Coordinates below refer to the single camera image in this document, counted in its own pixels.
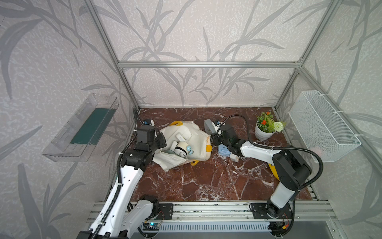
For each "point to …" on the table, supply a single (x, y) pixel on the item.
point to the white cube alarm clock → (234, 157)
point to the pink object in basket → (317, 149)
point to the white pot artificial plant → (265, 127)
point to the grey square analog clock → (209, 126)
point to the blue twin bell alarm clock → (185, 147)
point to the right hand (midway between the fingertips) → (213, 131)
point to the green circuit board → (153, 226)
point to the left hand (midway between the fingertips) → (162, 135)
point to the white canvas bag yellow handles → (199, 140)
